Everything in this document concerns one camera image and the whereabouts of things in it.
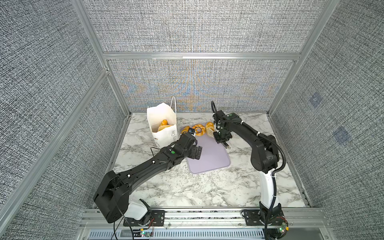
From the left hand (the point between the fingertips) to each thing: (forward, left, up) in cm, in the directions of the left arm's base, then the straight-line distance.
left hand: (193, 147), depth 83 cm
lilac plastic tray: (+3, -14, -15) cm, 21 cm away
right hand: (+10, -18, -9) cm, 22 cm away
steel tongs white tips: (+1, -18, -1) cm, 19 cm away
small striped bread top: (+18, -12, -7) cm, 23 cm away
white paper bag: (+24, +19, -2) cm, 31 cm away
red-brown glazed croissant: (+20, +18, -3) cm, 27 cm away
